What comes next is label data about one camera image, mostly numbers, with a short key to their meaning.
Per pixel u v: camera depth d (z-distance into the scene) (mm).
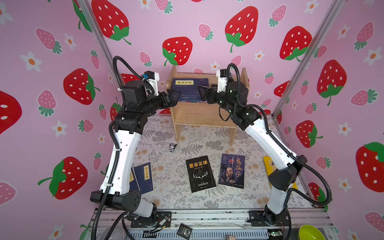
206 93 594
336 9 688
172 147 998
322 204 797
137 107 465
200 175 880
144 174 881
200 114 927
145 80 518
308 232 690
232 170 894
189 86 731
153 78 543
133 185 842
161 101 552
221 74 573
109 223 747
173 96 547
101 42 787
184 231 689
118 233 675
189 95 711
